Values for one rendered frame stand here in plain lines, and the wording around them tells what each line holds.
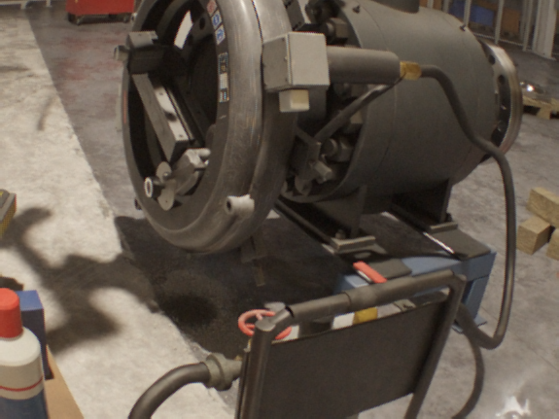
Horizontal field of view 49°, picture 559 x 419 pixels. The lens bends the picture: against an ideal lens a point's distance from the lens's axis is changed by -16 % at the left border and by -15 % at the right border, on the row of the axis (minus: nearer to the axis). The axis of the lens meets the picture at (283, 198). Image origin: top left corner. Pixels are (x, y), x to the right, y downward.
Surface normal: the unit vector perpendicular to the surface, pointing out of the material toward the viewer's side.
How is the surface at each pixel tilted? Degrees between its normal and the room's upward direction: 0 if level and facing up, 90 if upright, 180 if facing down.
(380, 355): 90
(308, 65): 67
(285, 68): 90
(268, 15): 51
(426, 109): 82
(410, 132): 95
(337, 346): 90
